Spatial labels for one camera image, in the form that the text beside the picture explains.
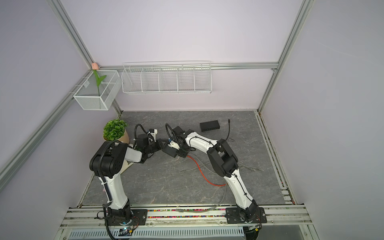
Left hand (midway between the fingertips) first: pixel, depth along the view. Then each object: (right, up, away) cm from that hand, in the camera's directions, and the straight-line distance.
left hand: (170, 142), depth 99 cm
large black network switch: (-4, -1, -2) cm, 4 cm away
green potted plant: (-32, +8, -9) cm, 34 cm away
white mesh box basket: (-42, +27, -18) cm, 53 cm away
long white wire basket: (-1, +46, +7) cm, 46 cm away
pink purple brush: (-33, -25, -17) cm, 45 cm away
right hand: (+9, -7, -1) cm, 11 cm away
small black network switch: (+27, +11, +14) cm, 33 cm away
